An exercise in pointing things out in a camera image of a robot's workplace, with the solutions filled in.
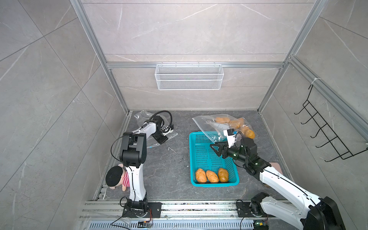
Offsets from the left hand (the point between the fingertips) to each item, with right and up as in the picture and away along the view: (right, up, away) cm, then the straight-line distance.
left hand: (164, 138), depth 102 cm
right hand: (+32, -1, -26) cm, 41 cm away
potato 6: (+31, -20, -23) cm, 43 cm away
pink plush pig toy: (-22, -18, -24) cm, 38 cm away
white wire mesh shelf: (+19, +44, -2) cm, 48 cm away
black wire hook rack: (+84, 0, -41) cm, 94 cm away
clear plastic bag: (+37, +9, 0) cm, 38 cm away
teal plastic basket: (+30, -18, -14) cm, 37 cm away
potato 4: (+60, +3, -6) cm, 61 cm away
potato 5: (+58, +6, -1) cm, 59 cm away
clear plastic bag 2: (-17, +16, +5) cm, 24 cm away
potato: (+44, +13, +2) cm, 46 cm away
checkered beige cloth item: (+73, -16, -14) cm, 77 cm away
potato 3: (+55, +12, -3) cm, 56 cm away
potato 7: (+38, -19, -21) cm, 47 cm away
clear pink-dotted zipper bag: (+60, +10, 0) cm, 61 cm away
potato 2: (+50, +10, -6) cm, 52 cm away
